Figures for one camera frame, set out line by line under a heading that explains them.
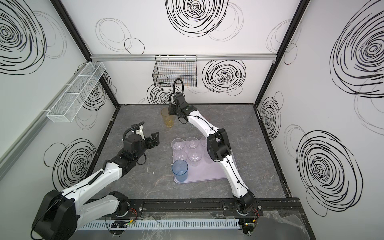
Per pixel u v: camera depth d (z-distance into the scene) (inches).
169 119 39.9
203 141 36.3
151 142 29.1
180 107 30.9
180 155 34.0
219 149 24.9
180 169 32.6
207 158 31.9
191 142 37.7
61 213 15.6
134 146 24.4
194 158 35.2
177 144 36.9
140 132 28.9
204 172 33.4
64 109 28.2
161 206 29.6
